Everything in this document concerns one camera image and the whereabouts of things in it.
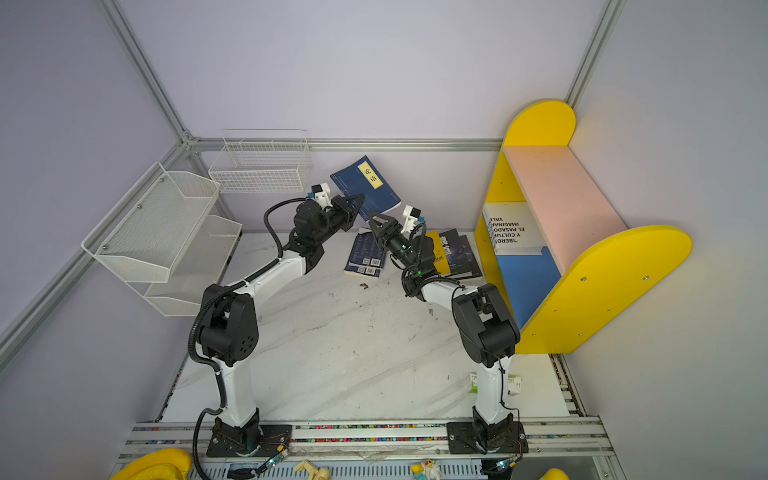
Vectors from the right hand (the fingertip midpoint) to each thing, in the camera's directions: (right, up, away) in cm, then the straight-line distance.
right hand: (363, 219), depth 79 cm
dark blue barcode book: (-2, -9, +31) cm, 33 cm away
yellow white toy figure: (+16, -59, -12) cm, 63 cm away
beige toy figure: (-10, -61, -12) cm, 62 cm away
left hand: (+1, +7, +3) cm, 8 cm away
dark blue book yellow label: (-1, +13, +7) cm, 14 cm away
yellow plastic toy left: (-44, -58, -12) cm, 74 cm away
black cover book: (+32, -10, +28) cm, 44 cm away
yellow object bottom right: (+45, -60, -12) cm, 76 cm away
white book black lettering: (+47, -1, +18) cm, 51 cm away
